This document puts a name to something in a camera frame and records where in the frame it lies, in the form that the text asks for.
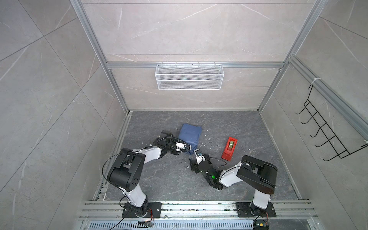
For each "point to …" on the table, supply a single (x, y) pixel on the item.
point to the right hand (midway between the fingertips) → (196, 157)
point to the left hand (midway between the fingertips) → (185, 141)
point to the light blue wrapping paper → (191, 133)
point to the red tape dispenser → (227, 153)
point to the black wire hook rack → (325, 131)
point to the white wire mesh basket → (189, 77)
